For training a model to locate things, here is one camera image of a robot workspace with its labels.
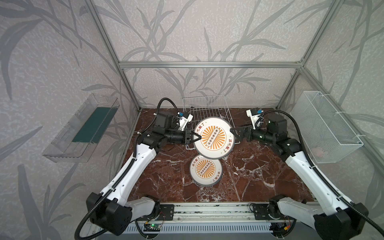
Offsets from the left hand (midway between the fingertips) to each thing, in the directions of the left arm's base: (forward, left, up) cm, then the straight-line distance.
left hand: (201, 134), depth 68 cm
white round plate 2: (-7, -3, -30) cm, 31 cm away
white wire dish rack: (+45, -1, -30) cm, 55 cm away
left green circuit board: (-33, +23, -32) cm, 52 cm away
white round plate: (-7, -3, -30) cm, 30 cm away
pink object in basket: (-5, -58, -9) cm, 59 cm away
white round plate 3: (-1, -7, -3) cm, 8 cm away
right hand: (+7, -17, -1) cm, 19 cm away
